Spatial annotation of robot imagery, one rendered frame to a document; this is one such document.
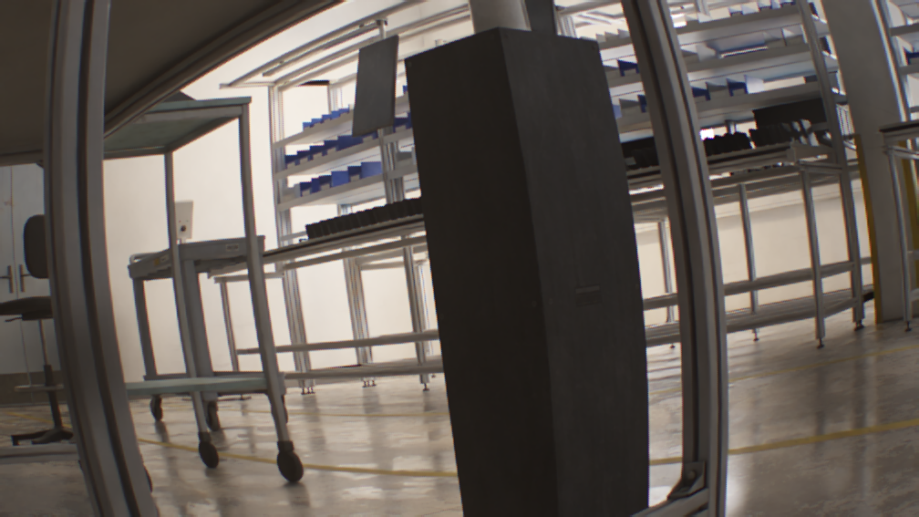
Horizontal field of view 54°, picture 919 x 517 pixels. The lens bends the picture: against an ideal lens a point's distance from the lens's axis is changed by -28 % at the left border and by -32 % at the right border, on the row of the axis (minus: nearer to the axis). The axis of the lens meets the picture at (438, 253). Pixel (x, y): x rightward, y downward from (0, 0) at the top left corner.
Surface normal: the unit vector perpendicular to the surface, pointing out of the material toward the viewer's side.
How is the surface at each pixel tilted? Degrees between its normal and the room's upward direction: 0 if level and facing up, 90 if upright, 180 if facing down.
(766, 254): 90
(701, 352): 90
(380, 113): 79
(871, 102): 90
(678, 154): 90
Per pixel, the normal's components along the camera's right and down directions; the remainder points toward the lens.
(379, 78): -0.73, -0.14
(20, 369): 0.67, -0.12
